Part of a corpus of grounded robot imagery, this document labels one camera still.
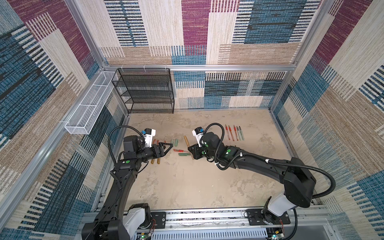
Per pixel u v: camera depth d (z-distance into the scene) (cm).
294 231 70
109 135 106
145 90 110
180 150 99
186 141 81
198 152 70
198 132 71
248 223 73
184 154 96
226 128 109
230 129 108
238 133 105
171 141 102
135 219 54
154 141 103
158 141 103
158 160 94
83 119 93
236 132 107
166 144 71
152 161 94
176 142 102
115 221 40
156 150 68
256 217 73
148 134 70
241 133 106
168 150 72
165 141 102
